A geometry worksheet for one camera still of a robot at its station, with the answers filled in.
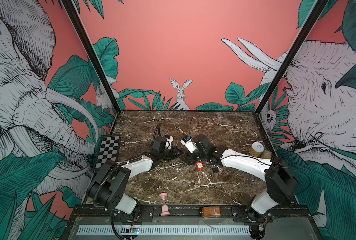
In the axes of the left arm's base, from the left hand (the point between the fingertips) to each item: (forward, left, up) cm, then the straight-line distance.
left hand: (184, 150), depth 85 cm
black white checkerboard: (+6, +48, -8) cm, 49 cm away
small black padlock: (-8, -19, -12) cm, 24 cm away
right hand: (-4, +1, +2) cm, 4 cm away
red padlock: (-6, -9, -9) cm, 14 cm away
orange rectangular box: (-31, -12, -7) cm, 34 cm away
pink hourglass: (-30, +11, -8) cm, 33 cm away
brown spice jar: (-1, -52, -7) cm, 52 cm away
